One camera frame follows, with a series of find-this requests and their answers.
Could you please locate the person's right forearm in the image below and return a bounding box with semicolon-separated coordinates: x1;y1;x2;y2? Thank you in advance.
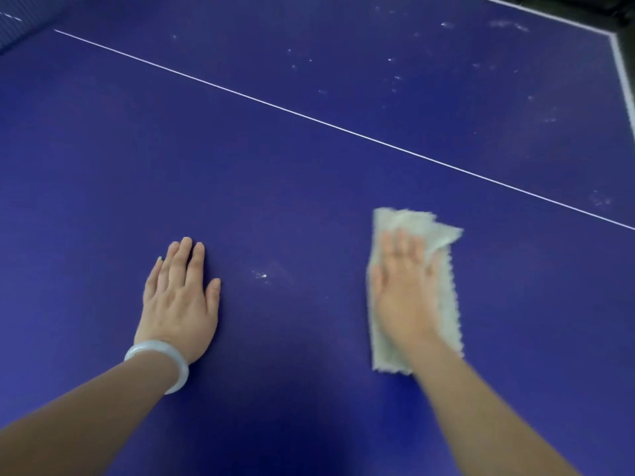
404;337;581;476

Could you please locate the white jade bangle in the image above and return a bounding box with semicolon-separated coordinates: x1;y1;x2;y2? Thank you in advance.
124;340;190;395

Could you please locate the black floor mat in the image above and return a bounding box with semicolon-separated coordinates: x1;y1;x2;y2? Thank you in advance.
488;0;635;38

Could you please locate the person's right hand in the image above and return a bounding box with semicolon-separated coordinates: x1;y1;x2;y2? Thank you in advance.
369;227;443;354

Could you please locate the person's left forearm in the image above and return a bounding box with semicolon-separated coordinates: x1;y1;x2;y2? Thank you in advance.
0;351;179;476

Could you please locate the person's left hand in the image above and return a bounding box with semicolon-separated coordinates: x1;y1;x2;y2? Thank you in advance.
134;236;222;366

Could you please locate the blue table net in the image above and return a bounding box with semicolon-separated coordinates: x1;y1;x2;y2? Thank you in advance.
0;0;68;55

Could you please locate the grey cleaning cloth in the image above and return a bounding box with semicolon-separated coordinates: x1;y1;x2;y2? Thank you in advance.
366;208;466;376

